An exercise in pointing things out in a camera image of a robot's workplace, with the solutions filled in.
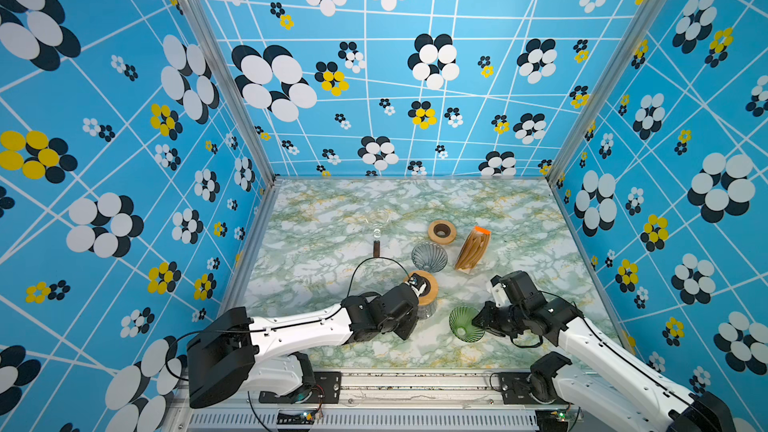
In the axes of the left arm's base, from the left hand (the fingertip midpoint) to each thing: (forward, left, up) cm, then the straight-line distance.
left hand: (417, 315), depth 79 cm
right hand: (-1, -16, -2) cm, 16 cm away
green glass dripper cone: (-1, -13, -6) cm, 14 cm away
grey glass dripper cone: (+20, -5, -3) cm, 20 cm away
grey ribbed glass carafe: (+2, -3, -2) cm, 4 cm away
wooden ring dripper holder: (+5, -4, +3) cm, 8 cm away
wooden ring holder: (+31, -10, -7) cm, 34 cm away
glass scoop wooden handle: (+22, +12, 0) cm, 25 cm away
